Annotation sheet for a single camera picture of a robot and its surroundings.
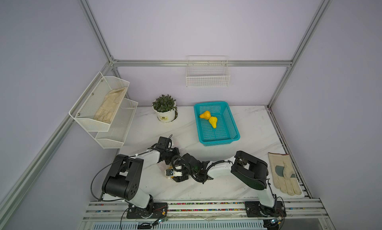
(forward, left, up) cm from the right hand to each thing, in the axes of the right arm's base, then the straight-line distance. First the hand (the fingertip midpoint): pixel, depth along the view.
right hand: (174, 168), depth 88 cm
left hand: (+6, -4, 0) cm, 7 cm away
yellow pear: (+32, -26, +5) cm, 42 cm away
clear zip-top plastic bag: (-8, +2, +10) cm, 13 cm away
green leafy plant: (+37, +7, +19) cm, 42 cm away
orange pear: (+37, -22, +6) cm, 43 cm away
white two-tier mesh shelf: (+16, +40, +13) cm, 45 cm away
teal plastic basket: (+26, -35, 0) cm, 44 cm away
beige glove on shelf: (+19, +33, +31) cm, 49 cm away
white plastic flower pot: (+34, +7, +8) cm, 36 cm away
